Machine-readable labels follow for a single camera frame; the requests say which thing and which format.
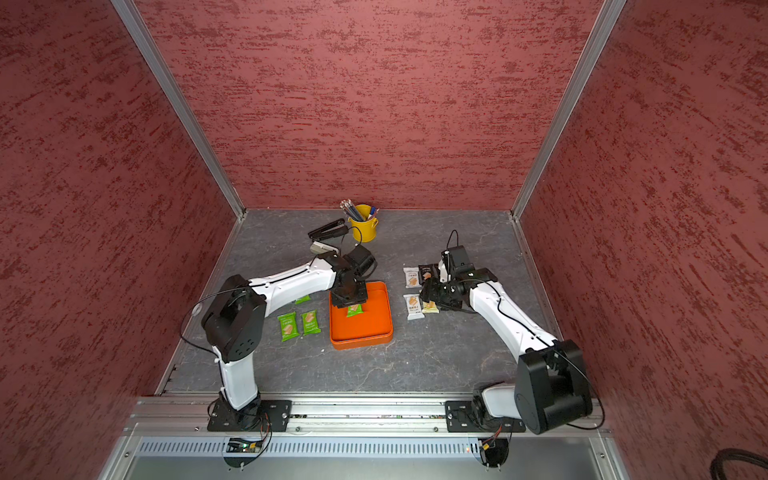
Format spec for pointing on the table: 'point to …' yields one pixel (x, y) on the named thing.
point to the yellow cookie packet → (429, 307)
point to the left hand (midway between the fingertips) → (355, 305)
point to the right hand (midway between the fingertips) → (428, 301)
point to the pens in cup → (359, 212)
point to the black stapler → (333, 229)
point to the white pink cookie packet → (412, 277)
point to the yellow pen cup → (363, 230)
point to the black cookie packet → (428, 271)
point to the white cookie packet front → (413, 306)
